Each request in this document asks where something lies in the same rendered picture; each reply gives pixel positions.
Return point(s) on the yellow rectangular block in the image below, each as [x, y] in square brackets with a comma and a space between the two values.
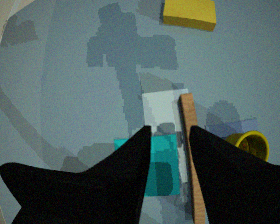
[190, 13]

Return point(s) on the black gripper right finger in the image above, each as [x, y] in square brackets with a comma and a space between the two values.
[237, 187]

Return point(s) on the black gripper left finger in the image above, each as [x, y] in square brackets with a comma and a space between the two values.
[111, 192]

